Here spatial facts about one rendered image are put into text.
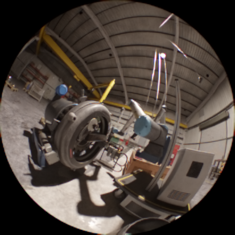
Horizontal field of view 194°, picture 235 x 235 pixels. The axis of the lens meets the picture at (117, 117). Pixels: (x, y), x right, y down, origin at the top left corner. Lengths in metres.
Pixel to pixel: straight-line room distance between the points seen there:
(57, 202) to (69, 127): 0.70
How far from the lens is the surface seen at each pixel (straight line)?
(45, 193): 0.86
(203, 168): 0.74
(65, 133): 0.45
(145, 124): 0.47
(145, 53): 8.33
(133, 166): 1.35
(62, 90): 1.12
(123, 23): 7.90
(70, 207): 0.82
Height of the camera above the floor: 0.78
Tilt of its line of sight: 12 degrees up
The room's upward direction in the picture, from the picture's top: 24 degrees clockwise
